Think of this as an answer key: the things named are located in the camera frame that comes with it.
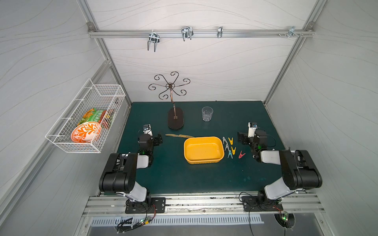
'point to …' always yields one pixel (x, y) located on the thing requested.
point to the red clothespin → (241, 155)
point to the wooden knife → (180, 135)
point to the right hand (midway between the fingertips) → (246, 131)
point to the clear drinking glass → (206, 113)
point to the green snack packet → (92, 115)
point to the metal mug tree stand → (175, 115)
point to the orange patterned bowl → (86, 132)
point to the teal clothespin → (230, 154)
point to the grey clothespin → (224, 139)
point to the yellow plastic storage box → (204, 150)
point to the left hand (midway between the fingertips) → (152, 133)
